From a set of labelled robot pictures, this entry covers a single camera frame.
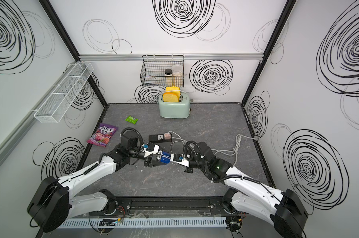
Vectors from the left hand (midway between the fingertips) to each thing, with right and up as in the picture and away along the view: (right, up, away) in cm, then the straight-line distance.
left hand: (166, 157), depth 71 cm
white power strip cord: (+41, -2, +20) cm, 45 cm away
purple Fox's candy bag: (-46, +8, +28) cm, 54 cm away
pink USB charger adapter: (-1, +8, +22) cm, 23 cm away
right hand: (+4, -1, +1) cm, 4 cm away
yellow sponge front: (0, +33, +25) cm, 41 cm away
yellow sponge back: (0, +39, +30) cm, 49 cm away
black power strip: (-7, +6, +25) cm, 27 cm away
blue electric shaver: (-1, +1, -3) cm, 4 cm away
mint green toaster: (+7, +25, +34) cm, 43 cm away
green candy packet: (-29, +18, +37) cm, 51 cm away
